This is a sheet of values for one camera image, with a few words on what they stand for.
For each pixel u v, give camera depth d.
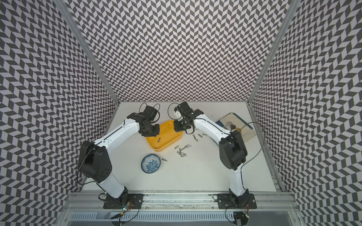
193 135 0.99
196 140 0.99
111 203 0.71
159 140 0.96
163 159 0.88
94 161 0.44
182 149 0.91
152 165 0.85
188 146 0.92
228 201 0.65
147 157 0.84
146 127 0.72
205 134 1.02
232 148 0.51
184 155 0.89
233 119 1.08
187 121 0.65
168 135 0.97
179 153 0.91
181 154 0.91
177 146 0.91
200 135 1.01
